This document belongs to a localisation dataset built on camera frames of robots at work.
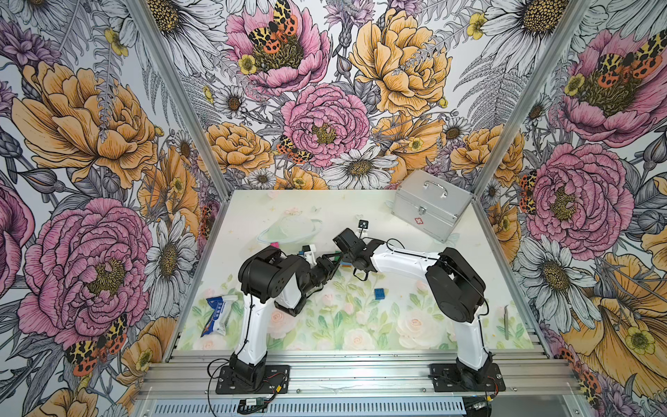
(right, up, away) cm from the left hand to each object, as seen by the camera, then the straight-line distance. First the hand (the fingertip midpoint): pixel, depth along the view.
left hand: (344, 262), depth 96 cm
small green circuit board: (-25, -33, -24) cm, 48 cm away
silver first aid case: (+32, +21, +3) cm, 38 cm away
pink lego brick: (-27, +6, +7) cm, 28 cm away
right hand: (+4, +2, +1) cm, 4 cm away
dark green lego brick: (-3, +2, -3) cm, 4 cm away
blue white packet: (-39, -16, -14) cm, 44 cm away
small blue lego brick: (+12, -10, -6) cm, 17 cm away
